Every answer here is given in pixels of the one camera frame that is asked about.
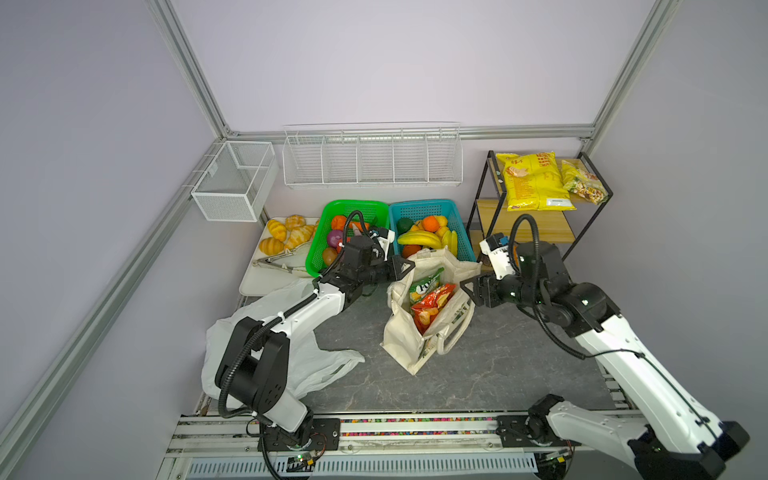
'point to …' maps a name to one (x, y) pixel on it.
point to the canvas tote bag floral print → (403, 342)
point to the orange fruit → (409, 250)
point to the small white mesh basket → (237, 181)
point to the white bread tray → (269, 274)
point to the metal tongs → (266, 262)
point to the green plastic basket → (374, 212)
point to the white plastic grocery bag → (311, 364)
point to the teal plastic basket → (419, 210)
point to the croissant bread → (271, 246)
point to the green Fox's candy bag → (421, 288)
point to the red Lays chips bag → (428, 310)
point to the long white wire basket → (372, 155)
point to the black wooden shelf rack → (562, 227)
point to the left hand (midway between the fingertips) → (416, 268)
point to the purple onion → (333, 237)
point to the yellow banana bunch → (420, 238)
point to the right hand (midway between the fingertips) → (474, 281)
